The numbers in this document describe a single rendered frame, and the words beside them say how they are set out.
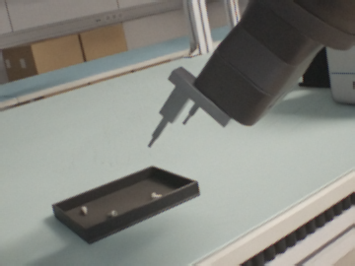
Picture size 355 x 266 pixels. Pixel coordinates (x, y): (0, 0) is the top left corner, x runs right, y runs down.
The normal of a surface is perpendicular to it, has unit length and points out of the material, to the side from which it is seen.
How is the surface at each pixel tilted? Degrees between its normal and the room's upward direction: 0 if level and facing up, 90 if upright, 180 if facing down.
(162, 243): 0
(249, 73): 76
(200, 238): 0
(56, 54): 90
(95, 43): 90
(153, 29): 90
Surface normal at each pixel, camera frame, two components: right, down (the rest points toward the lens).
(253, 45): -0.30, 0.06
